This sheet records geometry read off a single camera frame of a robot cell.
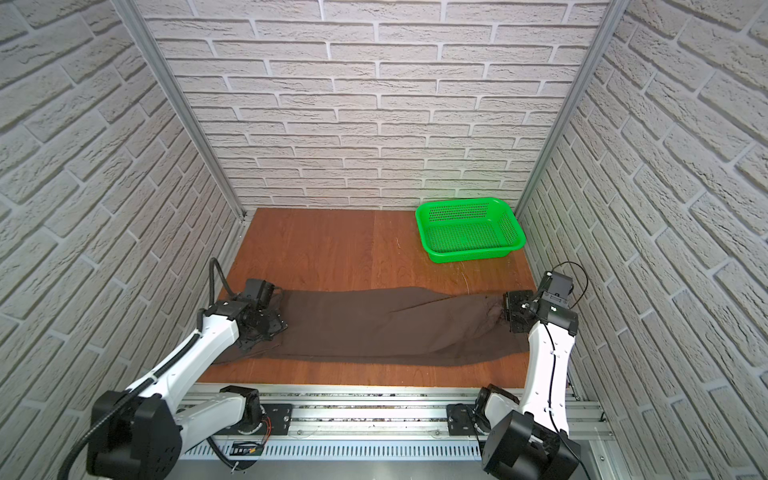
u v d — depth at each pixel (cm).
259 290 67
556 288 59
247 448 73
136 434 39
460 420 74
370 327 89
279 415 75
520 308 56
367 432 73
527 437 38
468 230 114
